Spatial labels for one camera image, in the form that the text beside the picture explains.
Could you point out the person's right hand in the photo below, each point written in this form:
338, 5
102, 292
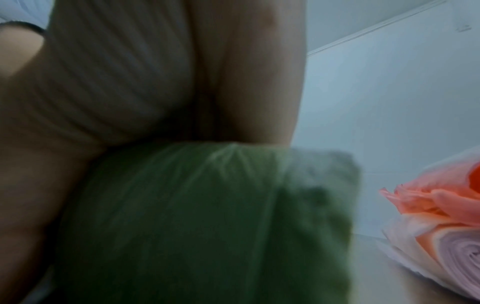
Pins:
168, 74

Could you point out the person's left hand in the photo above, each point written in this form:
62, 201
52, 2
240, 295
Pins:
18, 50

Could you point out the olive green bag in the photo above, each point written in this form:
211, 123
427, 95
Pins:
206, 222

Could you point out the red plastic bag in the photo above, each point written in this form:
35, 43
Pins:
442, 196

